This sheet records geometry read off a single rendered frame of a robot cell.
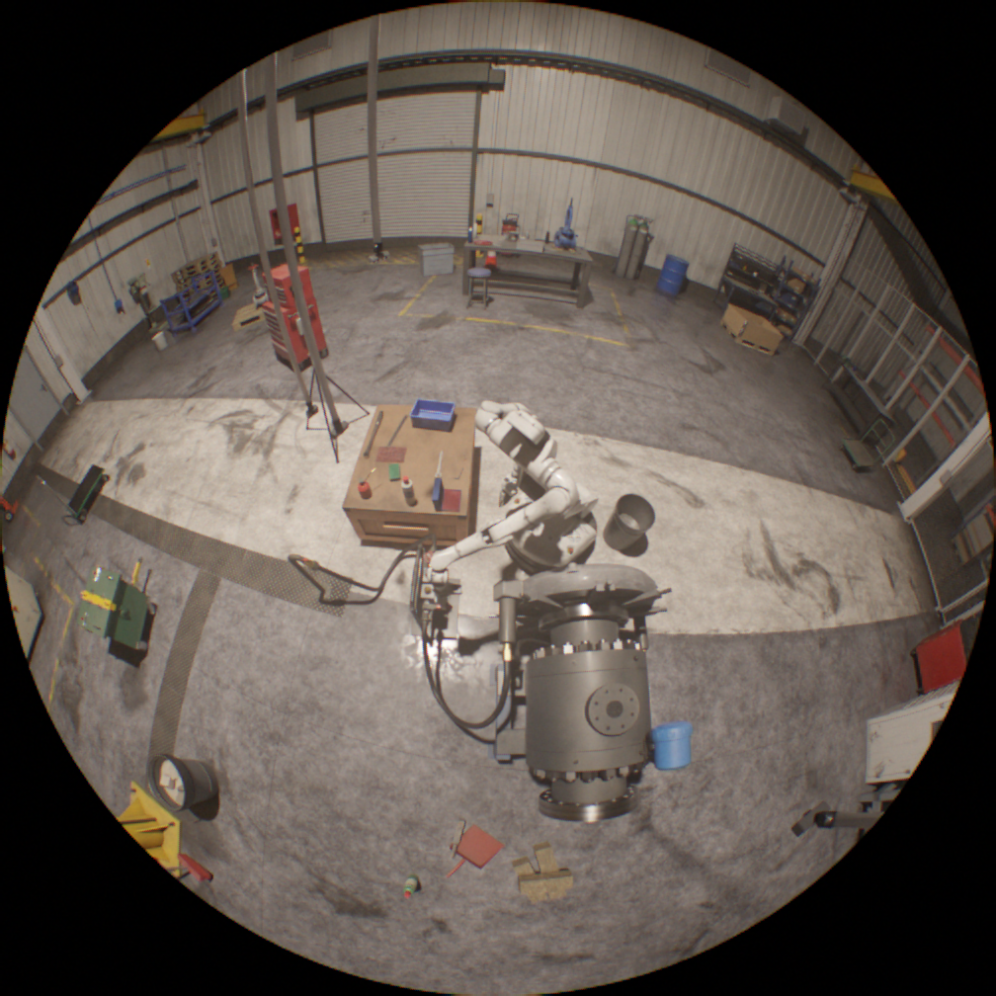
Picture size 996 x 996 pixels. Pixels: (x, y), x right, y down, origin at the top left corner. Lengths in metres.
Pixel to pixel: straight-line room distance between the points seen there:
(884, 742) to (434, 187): 11.78
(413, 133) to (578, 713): 9.74
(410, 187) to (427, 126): 1.63
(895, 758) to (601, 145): 10.67
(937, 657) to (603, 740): 5.24
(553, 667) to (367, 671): 1.28
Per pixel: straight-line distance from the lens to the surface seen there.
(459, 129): 9.07
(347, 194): 10.08
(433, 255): 6.92
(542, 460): 1.19
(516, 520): 1.28
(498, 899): 2.65
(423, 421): 2.52
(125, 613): 3.31
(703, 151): 9.58
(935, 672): 6.08
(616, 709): 1.42
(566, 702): 1.45
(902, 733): 4.51
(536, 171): 8.88
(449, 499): 2.14
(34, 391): 10.33
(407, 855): 2.51
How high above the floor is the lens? 2.24
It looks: 55 degrees down
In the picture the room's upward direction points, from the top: 7 degrees clockwise
